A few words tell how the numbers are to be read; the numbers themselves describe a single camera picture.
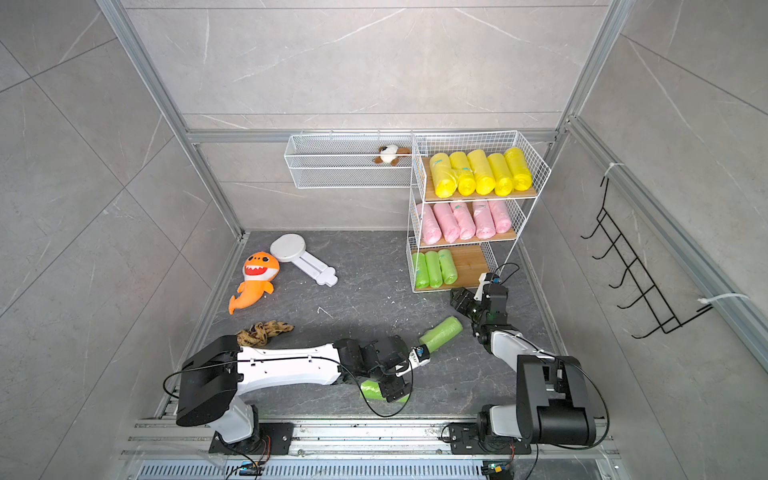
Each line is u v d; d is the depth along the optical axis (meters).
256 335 0.88
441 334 0.88
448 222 0.84
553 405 0.42
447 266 1.04
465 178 0.70
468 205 0.90
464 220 0.84
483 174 0.70
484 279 0.83
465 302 0.81
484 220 0.84
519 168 0.73
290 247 1.10
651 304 0.62
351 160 1.01
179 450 0.72
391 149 0.88
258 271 0.98
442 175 0.70
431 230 0.81
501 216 0.85
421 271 1.03
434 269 1.04
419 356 0.67
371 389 0.78
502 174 0.71
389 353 0.59
